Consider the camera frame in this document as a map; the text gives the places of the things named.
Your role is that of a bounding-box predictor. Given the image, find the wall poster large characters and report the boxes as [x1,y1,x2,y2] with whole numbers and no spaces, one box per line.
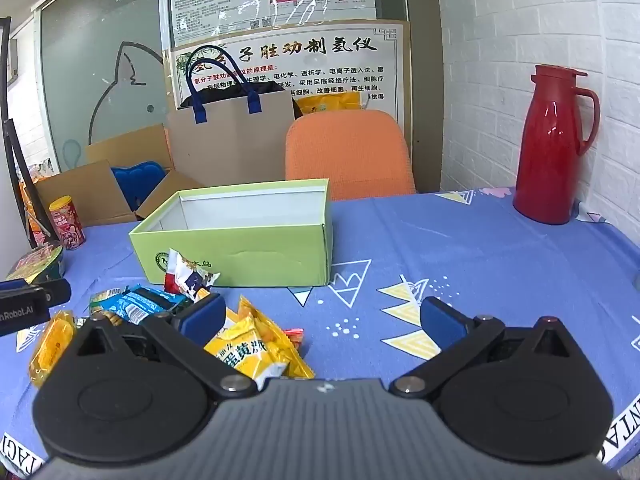
[169,19,412,142]

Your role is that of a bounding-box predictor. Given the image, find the red snack canister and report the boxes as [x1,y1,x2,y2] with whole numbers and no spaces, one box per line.
[48,196,87,251]

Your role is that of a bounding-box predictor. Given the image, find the orange packaged goods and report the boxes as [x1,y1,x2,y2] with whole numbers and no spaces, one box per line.
[18,159,55,242]

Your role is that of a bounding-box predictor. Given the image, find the orange chair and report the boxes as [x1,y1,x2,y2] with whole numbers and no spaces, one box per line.
[285,110,417,202]

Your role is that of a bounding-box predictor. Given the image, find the yellow plastic bag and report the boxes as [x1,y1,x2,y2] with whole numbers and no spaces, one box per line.
[295,91,369,121]

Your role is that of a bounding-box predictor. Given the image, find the green yellow snack packet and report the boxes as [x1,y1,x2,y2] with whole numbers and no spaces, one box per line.
[89,289,126,322]

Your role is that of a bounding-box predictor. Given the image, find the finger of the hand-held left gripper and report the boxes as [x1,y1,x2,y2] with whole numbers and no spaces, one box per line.
[0,278,72,307]

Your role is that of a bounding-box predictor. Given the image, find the open brown cardboard box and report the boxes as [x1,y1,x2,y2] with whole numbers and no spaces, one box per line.
[35,124,206,226]

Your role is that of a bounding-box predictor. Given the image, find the green cardboard box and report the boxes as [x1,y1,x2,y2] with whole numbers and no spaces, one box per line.
[129,178,334,289]

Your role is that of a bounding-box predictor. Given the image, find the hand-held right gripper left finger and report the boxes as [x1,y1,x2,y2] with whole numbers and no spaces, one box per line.
[74,293,254,400]

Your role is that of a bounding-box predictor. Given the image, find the blue plastic tray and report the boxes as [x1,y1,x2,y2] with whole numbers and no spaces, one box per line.
[110,160,169,211]

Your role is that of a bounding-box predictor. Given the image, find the red thermos jug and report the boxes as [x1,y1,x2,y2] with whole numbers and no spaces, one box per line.
[512,64,601,226]

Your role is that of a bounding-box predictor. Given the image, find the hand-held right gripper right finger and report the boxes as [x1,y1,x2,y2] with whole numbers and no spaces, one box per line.
[391,296,582,397]

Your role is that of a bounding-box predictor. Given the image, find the orange yellow snack packet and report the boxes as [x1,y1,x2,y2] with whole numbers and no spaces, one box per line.
[27,310,77,390]

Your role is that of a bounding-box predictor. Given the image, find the instant noodle bowl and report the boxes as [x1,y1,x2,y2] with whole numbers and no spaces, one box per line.
[5,241,66,286]

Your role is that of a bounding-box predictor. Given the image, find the blue printed tablecloth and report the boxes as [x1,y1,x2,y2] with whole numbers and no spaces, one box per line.
[0,187,640,480]

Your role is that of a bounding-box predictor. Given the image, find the white red blue snack packet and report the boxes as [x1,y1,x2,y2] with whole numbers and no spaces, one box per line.
[163,248,221,302]

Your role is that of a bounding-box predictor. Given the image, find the brown paper bag blue handles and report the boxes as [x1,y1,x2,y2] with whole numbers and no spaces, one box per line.
[166,45,296,194]

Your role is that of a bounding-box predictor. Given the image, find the large yellow snack packet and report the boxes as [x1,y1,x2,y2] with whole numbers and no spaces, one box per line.
[203,295,316,394]

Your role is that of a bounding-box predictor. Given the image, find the black metal stand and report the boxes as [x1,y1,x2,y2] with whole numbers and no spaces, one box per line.
[0,16,59,249]

